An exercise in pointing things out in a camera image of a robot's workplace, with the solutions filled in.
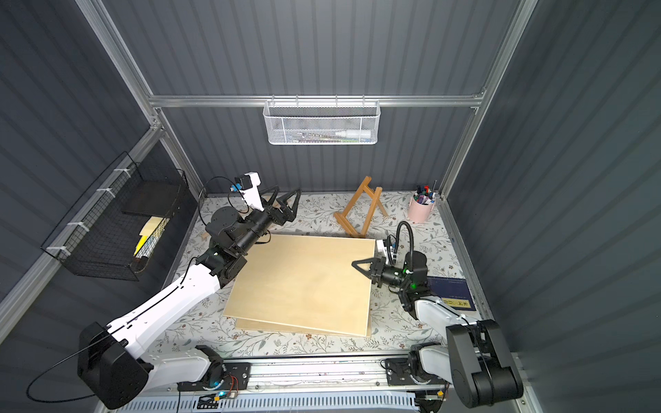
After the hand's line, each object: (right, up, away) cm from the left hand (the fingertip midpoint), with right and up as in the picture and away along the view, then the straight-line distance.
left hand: (292, 191), depth 65 cm
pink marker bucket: (+46, -2, +39) cm, 60 cm away
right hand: (+17, -22, +12) cm, 30 cm away
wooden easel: (-43, -14, +40) cm, 61 cm away
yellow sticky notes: (-44, -9, +10) cm, 46 cm away
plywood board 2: (+2, -27, +14) cm, 30 cm away
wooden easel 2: (+14, -8, +41) cm, 44 cm away
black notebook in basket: (-48, -1, +16) cm, 51 cm away
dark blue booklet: (+53, -33, +24) cm, 67 cm away
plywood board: (-13, -42, +17) cm, 47 cm away
